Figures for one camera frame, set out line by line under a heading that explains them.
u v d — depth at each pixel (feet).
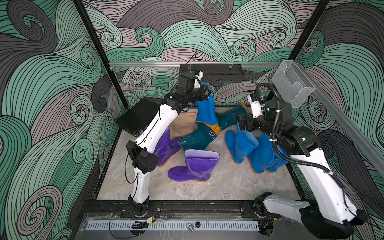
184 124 2.93
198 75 2.17
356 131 1.84
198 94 2.09
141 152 1.56
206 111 2.81
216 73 3.12
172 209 2.44
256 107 1.75
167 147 2.70
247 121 1.79
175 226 2.29
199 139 2.99
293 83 2.60
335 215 1.15
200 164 2.21
